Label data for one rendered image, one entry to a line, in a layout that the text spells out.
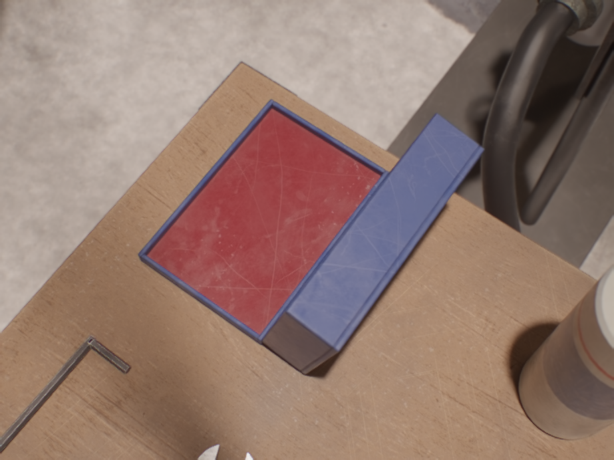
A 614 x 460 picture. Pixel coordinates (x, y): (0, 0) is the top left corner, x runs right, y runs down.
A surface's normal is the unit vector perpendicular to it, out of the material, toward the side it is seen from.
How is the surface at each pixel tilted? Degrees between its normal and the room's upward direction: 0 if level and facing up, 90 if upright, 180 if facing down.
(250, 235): 0
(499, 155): 49
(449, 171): 12
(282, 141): 0
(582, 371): 90
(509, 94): 38
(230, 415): 0
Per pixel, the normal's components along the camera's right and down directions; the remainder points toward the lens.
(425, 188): 0.18, -0.28
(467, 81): 0.00, -0.40
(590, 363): -0.82, 0.52
